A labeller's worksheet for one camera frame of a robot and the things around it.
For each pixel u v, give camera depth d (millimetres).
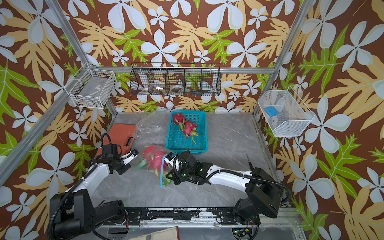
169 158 702
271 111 860
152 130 942
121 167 769
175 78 966
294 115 771
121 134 1024
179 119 1009
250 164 931
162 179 734
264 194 424
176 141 1018
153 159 750
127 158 784
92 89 848
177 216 750
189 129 985
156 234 690
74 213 410
